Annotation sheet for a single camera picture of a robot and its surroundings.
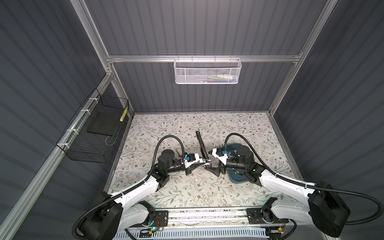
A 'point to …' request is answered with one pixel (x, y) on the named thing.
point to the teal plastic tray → (234, 176)
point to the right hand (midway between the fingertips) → (209, 160)
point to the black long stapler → (203, 149)
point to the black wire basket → (91, 135)
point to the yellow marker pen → (124, 114)
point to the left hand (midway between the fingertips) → (203, 158)
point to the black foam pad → (105, 123)
